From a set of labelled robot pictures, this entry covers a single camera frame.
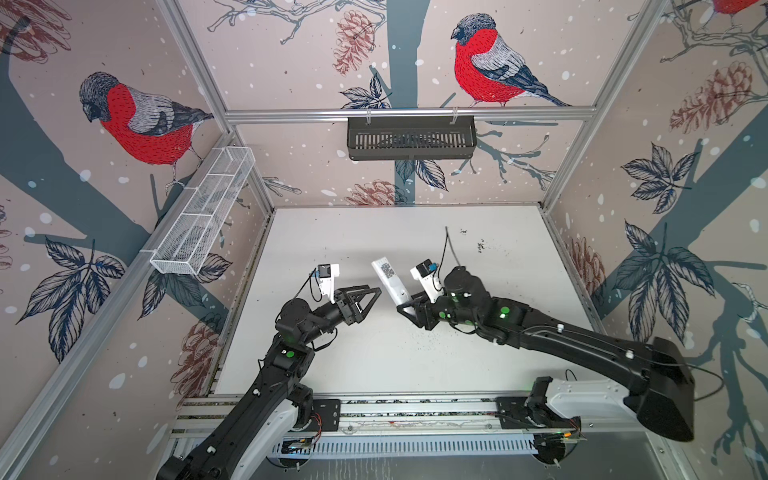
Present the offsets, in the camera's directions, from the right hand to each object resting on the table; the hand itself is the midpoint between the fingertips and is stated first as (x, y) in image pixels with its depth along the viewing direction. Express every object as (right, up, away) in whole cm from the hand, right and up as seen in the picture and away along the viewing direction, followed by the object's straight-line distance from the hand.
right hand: (400, 308), depth 72 cm
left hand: (-6, +4, -4) cm, 8 cm away
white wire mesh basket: (-54, +27, +8) cm, 61 cm away
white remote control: (-2, +7, +1) cm, 7 cm away
